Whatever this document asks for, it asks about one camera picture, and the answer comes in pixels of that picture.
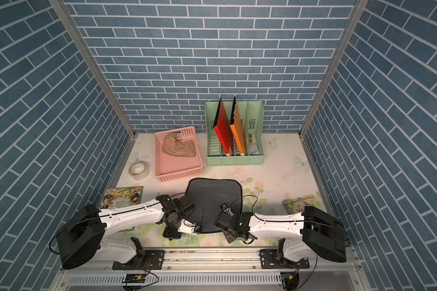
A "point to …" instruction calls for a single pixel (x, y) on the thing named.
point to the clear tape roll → (139, 176)
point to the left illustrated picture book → (117, 197)
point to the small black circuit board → (135, 278)
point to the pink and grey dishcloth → (207, 194)
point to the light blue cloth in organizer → (254, 150)
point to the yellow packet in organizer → (250, 140)
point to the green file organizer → (250, 118)
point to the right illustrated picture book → (297, 204)
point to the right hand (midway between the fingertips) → (230, 232)
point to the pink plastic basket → (169, 167)
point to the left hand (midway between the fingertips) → (182, 231)
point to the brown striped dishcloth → (172, 146)
